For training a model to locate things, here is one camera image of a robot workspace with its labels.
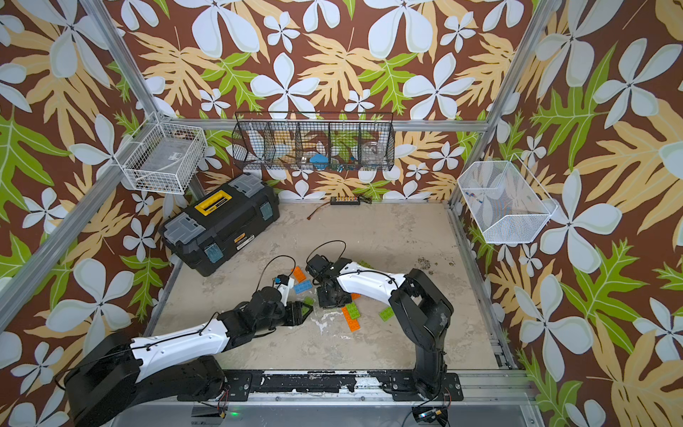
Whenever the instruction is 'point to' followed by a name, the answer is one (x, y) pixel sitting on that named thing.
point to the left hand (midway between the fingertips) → (310, 306)
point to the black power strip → (344, 200)
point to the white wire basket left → (163, 157)
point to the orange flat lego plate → (299, 274)
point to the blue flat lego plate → (303, 286)
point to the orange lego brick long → (354, 324)
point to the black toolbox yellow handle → (213, 227)
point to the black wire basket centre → (333, 141)
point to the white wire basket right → (509, 204)
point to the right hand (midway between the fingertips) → (327, 303)
